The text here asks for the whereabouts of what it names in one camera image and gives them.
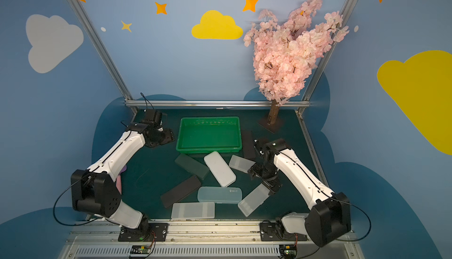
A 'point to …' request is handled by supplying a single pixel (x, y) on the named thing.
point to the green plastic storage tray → (202, 135)
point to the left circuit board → (140, 249)
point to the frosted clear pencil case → (241, 163)
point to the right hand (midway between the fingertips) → (259, 182)
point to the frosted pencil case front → (190, 211)
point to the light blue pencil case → (223, 195)
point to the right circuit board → (288, 251)
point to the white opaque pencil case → (219, 169)
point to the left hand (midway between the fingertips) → (168, 137)
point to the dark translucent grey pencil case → (192, 166)
